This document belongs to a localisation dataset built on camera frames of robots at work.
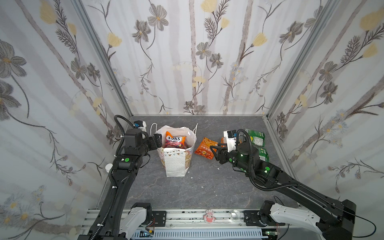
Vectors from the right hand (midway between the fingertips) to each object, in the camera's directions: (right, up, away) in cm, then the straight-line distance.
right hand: (213, 143), depth 67 cm
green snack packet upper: (+36, 0, +37) cm, 52 cm away
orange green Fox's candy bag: (-19, -1, +16) cm, 25 cm away
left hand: (-30, +5, +7) cm, 31 cm away
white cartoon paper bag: (-18, -5, +6) cm, 19 cm away
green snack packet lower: (+37, -10, +30) cm, 49 cm away
